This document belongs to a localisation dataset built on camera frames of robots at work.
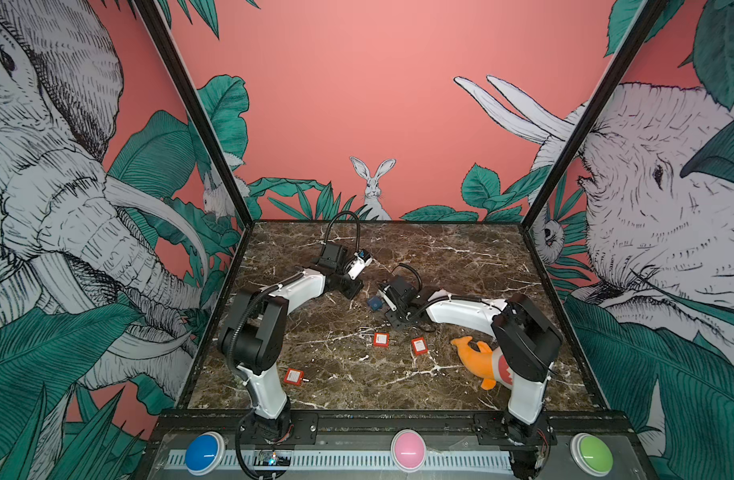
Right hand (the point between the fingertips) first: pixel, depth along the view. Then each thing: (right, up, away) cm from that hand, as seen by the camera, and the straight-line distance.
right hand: (392, 312), depth 92 cm
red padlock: (-3, -7, -4) cm, 9 cm away
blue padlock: (-5, +2, +4) cm, 7 cm away
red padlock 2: (+8, -9, -4) cm, 13 cm away
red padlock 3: (-28, -15, -12) cm, 34 cm away
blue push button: (-46, -29, -23) cm, 59 cm away
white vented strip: (-20, -31, -22) cm, 43 cm away
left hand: (-10, +10, +2) cm, 15 cm away
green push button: (+46, -29, -23) cm, 59 cm away
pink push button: (+3, -28, -22) cm, 36 cm away
